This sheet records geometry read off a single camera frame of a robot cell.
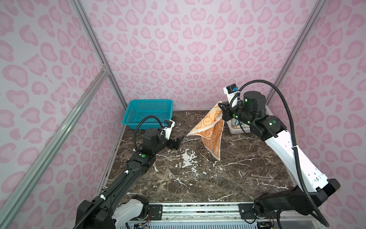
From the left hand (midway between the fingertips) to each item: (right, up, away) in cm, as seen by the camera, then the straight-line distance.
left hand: (177, 130), depth 76 cm
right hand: (+21, +13, -10) cm, 27 cm away
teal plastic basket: (-36, +14, +42) cm, 57 cm away
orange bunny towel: (+18, 0, 0) cm, 18 cm away
